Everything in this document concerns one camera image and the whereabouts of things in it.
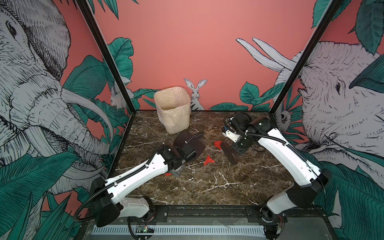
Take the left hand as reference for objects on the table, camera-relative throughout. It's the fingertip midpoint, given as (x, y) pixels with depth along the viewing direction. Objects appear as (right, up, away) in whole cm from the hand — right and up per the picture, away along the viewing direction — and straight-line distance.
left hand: (172, 164), depth 75 cm
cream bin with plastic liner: (-2, +31, +13) cm, 34 cm away
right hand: (+32, +9, -2) cm, 33 cm away
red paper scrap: (+26, +7, +26) cm, 38 cm away
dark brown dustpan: (+9, +14, -14) cm, 22 cm away
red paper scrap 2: (+20, -2, +19) cm, 27 cm away
